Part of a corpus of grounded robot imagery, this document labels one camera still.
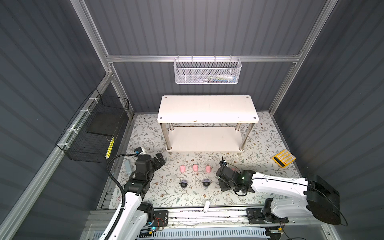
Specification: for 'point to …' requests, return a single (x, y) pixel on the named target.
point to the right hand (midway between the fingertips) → (222, 183)
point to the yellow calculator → (284, 158)
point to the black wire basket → (90, 137)
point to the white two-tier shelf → (206, 123)
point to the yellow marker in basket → (109, 148)
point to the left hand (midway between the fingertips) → (155, 157)
